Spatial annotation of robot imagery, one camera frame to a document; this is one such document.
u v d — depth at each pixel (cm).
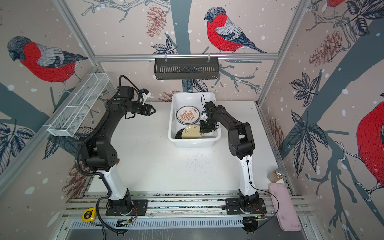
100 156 50
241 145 58
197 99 118
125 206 66
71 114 74
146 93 81
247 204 64
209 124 86
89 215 70
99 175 53
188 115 110
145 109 79
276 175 76
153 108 86
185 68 107
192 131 101
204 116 95
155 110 88
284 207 74
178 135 99
